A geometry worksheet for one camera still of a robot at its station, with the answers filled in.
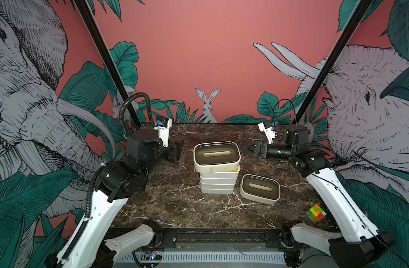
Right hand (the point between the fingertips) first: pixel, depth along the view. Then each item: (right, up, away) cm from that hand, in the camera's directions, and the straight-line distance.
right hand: (245, 146), depth 65 cm
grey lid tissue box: (-10, -18, +14) cm, 25 cm away
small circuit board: (-38, -48, +5) cm, 62 cm away
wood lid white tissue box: (-4, -12, +5) cm, 14 cm away
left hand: (-25, +3, -5) cm, 26 cm away
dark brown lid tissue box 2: (+12, -23, +20) cm, 33 cm away
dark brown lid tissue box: (-11, -5, +4) cm, 13 cm away
